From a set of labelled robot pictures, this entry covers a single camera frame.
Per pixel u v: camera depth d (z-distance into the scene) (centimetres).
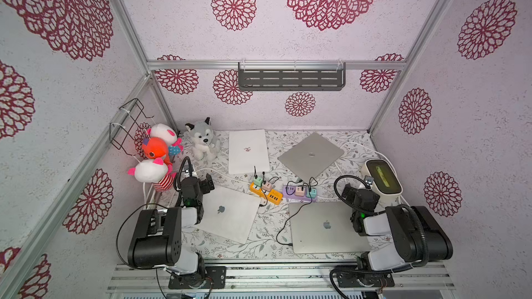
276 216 90
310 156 109
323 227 85
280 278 75
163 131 95
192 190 71
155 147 91
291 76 95
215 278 74
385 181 93
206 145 98
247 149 112
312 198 91
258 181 92
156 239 45
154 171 80
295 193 90
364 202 71
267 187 90
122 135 75
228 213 90
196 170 105
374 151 113
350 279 73
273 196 92
